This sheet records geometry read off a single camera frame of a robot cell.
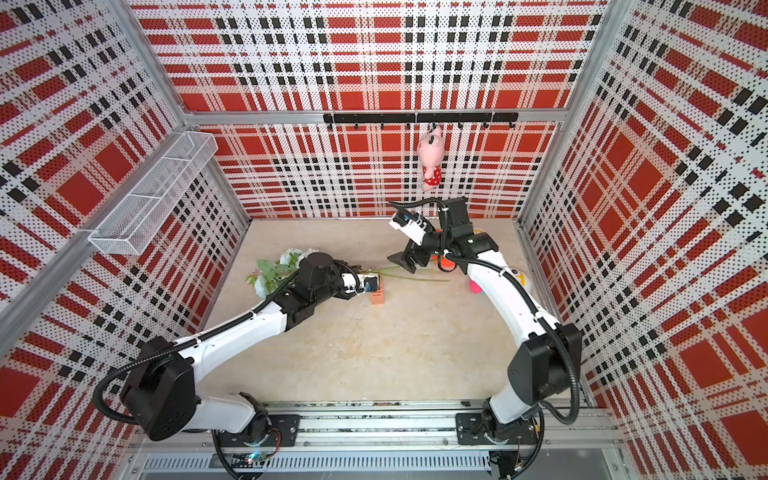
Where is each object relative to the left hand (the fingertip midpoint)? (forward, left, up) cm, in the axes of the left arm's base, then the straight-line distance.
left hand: (359, 261), depth 84 cm
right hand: (+1, -13, +8) cm, 16 cm away
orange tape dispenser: (-3, -4, -15) cm, 16 cm away
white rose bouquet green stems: (-2, +25, -4) cm, 25 cm away
